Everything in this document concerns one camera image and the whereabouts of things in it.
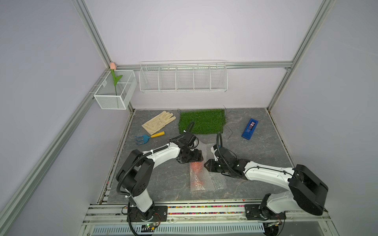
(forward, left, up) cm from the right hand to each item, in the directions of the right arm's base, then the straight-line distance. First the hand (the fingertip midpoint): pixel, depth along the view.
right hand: (204, 164), depth 84 cm
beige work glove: (+35, +36, -7) cm, 51 cm away
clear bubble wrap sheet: (-8, +1, -2) cm, 8 cm away
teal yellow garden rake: (+24, +40, -8) cm, 48 cm away
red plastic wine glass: (-3, +4, +1) cm, 5 cm away
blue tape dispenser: (+27, -34, -2) cm, 43 cm away
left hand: (+3, +4, -2) cm, 5 cm away
